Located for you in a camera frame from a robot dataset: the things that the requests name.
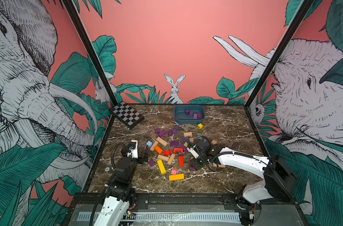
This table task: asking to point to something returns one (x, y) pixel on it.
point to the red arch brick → (178, 149)
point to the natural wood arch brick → (189, 133)
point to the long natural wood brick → (161, 141)
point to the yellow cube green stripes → (200, 126)
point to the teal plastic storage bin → (189, 114)
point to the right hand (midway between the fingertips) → (192, 161)
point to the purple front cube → (151, 163)
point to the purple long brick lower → (183, 147)
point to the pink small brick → (174, 171)
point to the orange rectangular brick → (158, 149)
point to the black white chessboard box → (128, 115)
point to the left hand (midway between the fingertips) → (139, 143)
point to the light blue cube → (149, 143)
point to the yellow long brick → (161, 166)
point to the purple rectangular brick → (161, 133)
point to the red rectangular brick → (181, 161)
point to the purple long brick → (184, 139)
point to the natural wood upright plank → (154, 144)
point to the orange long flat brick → (176, 177)
